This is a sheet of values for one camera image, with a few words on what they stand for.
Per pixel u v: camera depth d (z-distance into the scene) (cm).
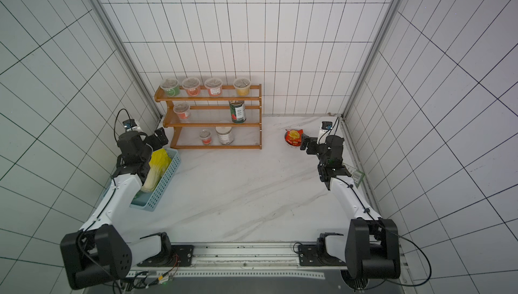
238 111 90
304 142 76
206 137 101
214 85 85
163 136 75
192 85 86
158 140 73
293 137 103
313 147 75
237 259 73
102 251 39
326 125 71
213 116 123
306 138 75
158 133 74
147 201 78
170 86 85
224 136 100
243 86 85
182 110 95
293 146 100
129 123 66
